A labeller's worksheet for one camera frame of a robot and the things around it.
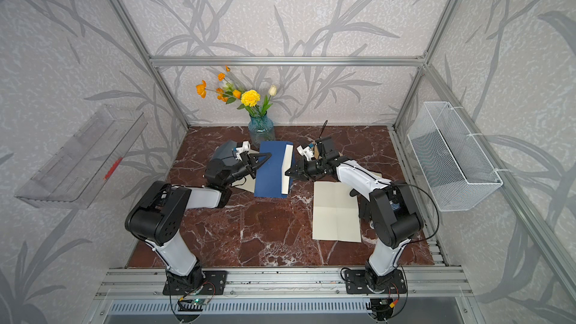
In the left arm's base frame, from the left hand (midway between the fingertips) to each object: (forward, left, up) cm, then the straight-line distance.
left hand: (270, 158), depth 80 cm
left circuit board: (-41, +24, -25) cm, 54 cm away
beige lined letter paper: (0, -6, -5) cm, 7 cm away
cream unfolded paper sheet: (-11, -25, -21) cm, 35 cm away
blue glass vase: (+25, +8, -11) cm, 29 cm away
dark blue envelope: (-7, 0, -5) cm, 9 cm away
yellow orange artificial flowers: (+38, +23, +2) cm, 44 cm away
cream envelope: (-7, +8, -5) cm, 12 cm away
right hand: (-2, -6, -7) cm, 9 cm away
